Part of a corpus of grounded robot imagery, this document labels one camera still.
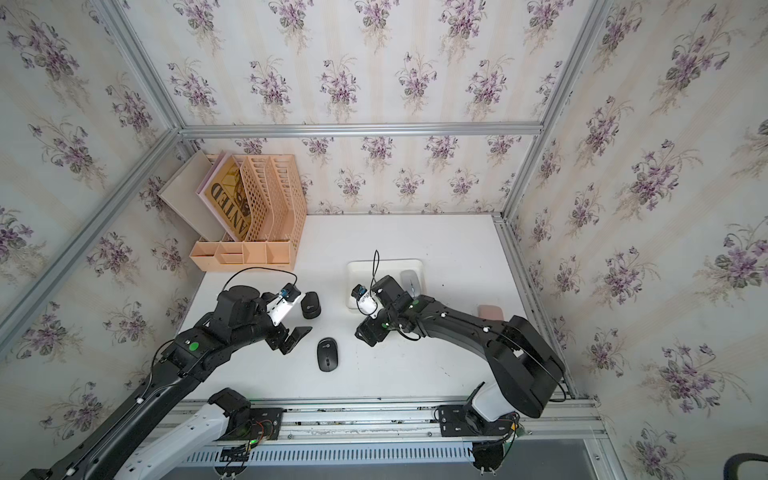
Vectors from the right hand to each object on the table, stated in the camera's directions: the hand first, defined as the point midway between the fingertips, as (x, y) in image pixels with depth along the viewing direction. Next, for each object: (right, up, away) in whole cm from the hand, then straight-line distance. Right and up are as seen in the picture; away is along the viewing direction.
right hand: (369, 324), depth 84 cm
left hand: (-16, +5, -11) cm, 20 cm away
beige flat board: (-56, +39, +4) cm, 69 cm away
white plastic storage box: (-3, +12, +20) cm, 24 cm away
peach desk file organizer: (-39, +35, +34) cm, 62 cm away
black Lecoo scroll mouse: (-12, -8, -2) cm, 14 cm away
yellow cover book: (-47, +39, +12) cm, 62 cm away
